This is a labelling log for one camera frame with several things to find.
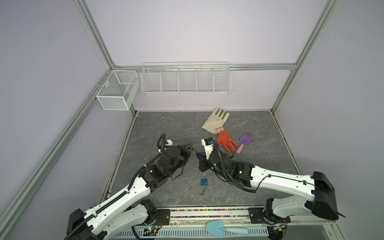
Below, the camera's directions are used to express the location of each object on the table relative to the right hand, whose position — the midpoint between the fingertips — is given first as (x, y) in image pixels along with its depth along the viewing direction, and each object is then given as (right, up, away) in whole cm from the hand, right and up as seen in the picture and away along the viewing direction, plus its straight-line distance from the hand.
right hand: (196, 156), depth 72 cm
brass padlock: (-1, +4, +1) cm, 4 cm away
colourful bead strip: (+7, -32, +4) cm, 33 cm away
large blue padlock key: (+3, -22, +9) cm, 25 cm away
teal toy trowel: (+10, -34, -1) cm, 36 cm away
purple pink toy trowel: (+34, +5, +31) cm, 46 cm away
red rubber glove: (+19, +5, +31) cm, 36 cm away
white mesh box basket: (-55, +39, +33) cm, 76 cm away
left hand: (-1, +4, 0) cm, 4 cm away
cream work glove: (+15, +18, +43) cm, 49 cm away
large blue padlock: (+4, -18, +13) cm, 22 cm away
